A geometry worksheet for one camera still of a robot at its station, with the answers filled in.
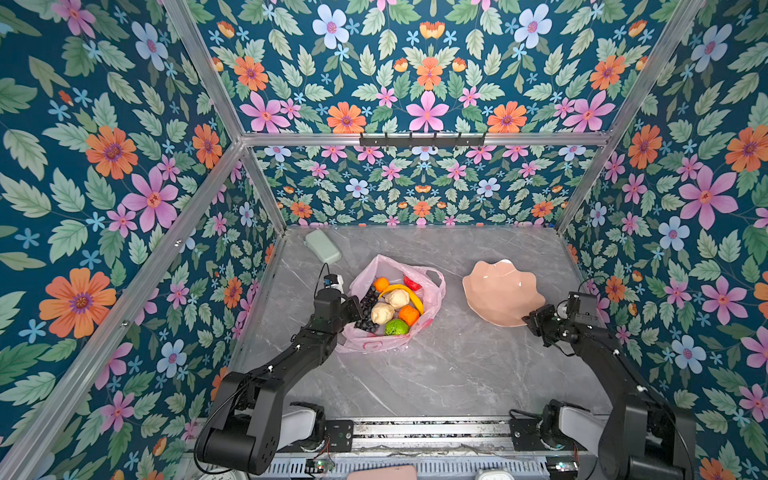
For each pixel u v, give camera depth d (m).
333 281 0.78
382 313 0.90
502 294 0.96
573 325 0.65
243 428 0.41
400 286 0.99
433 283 0.93
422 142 0.93
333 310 0.67
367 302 0.95
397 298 0.93
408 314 0.90
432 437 0.75
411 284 0.97
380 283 0.98
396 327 0.86
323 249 1.10
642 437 0.40
